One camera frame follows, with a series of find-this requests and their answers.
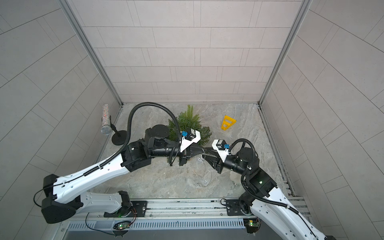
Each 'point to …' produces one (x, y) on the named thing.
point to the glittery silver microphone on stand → (119, 137)
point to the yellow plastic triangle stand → (227, 122)
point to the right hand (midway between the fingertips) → (205, 154)
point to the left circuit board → (122, 225)
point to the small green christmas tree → (187, 120)
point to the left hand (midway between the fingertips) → (206, 151)
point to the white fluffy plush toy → (235, 177)
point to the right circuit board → (251, 224)
